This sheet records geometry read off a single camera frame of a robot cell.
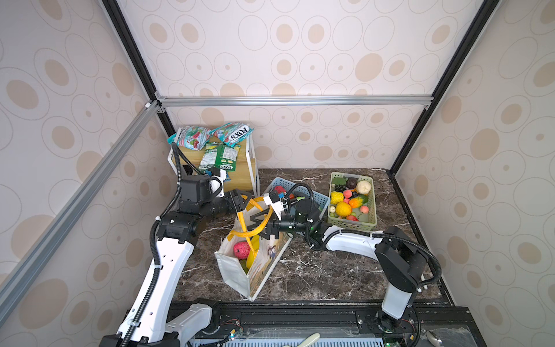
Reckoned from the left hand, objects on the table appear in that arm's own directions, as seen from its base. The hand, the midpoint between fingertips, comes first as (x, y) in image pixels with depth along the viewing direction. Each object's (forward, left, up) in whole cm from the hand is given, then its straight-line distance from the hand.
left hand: (251, 195), depth 67 cm
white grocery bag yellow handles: (-4, +1, -10) cm, 11 cm away
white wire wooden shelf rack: (+21, +7, -16) cm, 27 cm away
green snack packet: (+16, +12, +2) cm, 20 cm away
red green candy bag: (+26, +25, +2) cm, 36 cm away
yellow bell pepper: (+20, -35, -28) cm, 49 cm away
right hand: (-6, 0, -9) cm, 11 cm away
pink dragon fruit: (-9, +5, -21) cm, 23 cm away
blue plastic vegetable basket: (+20, -27, -31) cm, 45 cm away
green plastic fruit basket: (+7, -46, -29) cm, 55 cm away
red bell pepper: (+26, -8, -29) cm, 40 cm away
